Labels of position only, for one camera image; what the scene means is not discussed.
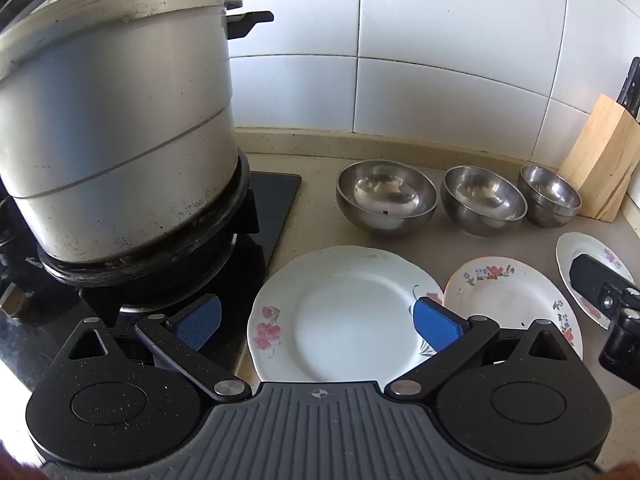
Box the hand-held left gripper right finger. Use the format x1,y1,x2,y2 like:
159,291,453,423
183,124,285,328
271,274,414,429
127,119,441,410
384,296,587,403

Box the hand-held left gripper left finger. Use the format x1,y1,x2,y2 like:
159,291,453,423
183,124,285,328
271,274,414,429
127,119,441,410
52,294,252,403

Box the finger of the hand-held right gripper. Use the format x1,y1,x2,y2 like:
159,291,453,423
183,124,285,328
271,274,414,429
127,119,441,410
599,307,640,376
569,254,640,322

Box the small white floral plate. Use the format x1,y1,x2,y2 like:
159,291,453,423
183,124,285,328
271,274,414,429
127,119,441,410
555,232,637,330

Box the large white floral plate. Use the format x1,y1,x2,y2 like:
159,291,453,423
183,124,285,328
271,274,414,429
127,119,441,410
247,245,446,383

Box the medium steel bowl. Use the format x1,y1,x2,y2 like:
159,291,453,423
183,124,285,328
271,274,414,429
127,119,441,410
440,165,529,237

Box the large steel bowl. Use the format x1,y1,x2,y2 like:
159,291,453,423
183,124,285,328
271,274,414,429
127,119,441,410
336,159,440,236

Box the black stove pan support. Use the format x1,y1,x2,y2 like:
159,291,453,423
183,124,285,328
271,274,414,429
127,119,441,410
37,155,261,306

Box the medium white floral plate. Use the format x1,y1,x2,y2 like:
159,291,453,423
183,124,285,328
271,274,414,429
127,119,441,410
443,256,584,361

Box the small steel bowl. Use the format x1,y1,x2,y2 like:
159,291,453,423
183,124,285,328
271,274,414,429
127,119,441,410
525,195,581,229
517,164,583,213

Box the wooden knife block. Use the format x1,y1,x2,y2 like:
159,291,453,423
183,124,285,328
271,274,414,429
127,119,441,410
556,93,640,223

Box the black glass gas stove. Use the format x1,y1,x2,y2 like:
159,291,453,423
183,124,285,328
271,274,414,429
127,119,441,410
0,170,303,391

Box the large aluminium steamer pot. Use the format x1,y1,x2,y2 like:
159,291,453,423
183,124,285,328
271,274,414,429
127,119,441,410
0,0,275,266

